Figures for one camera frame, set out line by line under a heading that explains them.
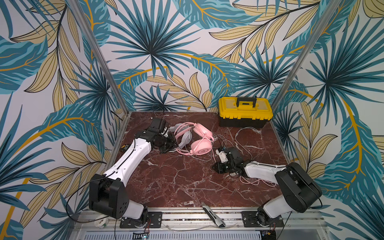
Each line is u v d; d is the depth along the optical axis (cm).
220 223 72
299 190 45
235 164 72
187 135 95
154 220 73
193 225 73
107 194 40
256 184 85
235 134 107
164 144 69
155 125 64
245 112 99
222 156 83
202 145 67
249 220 73
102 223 71
